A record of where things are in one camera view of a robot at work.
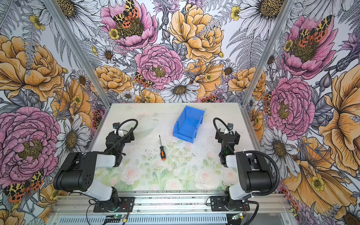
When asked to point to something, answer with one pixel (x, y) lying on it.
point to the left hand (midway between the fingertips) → (125, 131)
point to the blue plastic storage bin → (187, 123)
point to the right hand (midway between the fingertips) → (227, 133)
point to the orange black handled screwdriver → (162, 151)
